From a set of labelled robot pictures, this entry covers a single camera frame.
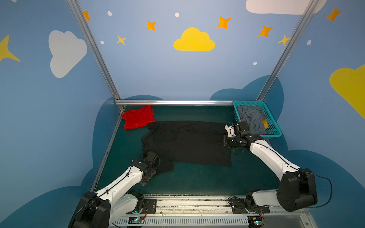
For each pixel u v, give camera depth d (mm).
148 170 605
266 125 1048
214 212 741
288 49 847
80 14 714
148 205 750
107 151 1006
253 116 1066
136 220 708
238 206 738
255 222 708
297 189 419
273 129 988
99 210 397
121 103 1185
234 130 734
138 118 1113
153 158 691
